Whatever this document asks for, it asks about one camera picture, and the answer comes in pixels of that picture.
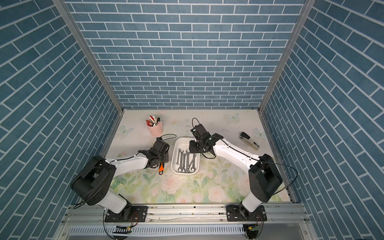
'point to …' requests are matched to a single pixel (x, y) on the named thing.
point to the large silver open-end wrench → (181, 160)
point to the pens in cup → (153, 120)
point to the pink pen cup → (156, 130)
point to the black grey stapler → (247, 140)
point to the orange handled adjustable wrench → (161, 168)
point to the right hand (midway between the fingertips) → (192, 148)
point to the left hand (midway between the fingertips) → (168, 156)
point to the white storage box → (183, 143)
